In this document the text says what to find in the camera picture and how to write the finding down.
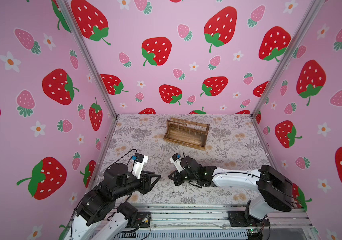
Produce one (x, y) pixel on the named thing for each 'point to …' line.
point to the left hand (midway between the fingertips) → (158, 175)
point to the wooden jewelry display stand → (187, 133)
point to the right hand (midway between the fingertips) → (170, 173)
